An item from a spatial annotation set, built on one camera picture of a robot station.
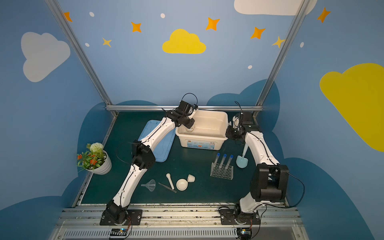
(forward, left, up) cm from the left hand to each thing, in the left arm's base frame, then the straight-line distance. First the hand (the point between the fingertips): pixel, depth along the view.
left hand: (190, 119), depth 100 cm
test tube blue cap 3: (-29, -23, -5) cm, 37 cm away
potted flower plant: (-32, +50, +1) cm, 59 cm away
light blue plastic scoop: (-24, -35, -14) cm, 44 cm away
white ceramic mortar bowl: (-40, +4, -13) cm, 42 cm away
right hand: (-13, -23, +3) cm, 27 cm away
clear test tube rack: (-32, -20, -12) cm, 40 cm away
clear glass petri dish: (-2, 0, -8) cm, 9 cm away
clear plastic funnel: (-41, +21, -10) cm, 47 cm away
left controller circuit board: (-62, +34, -17) cm, 73 cm away
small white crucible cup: (-37, -1, -11) cm, 38 cm away
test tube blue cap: (-28, -16, 0) cm, 32 cm away
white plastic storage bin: (+1, -14, -15) cm, 20 cm away
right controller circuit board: (-62, -29, -17) cm, 70 cm away
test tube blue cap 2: (-28, -19, -12) cm, 36 cm away
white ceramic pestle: (-34, +13, -13) cm, 39 cm away
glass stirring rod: (-41, +12, -14) cm, 45 cm away
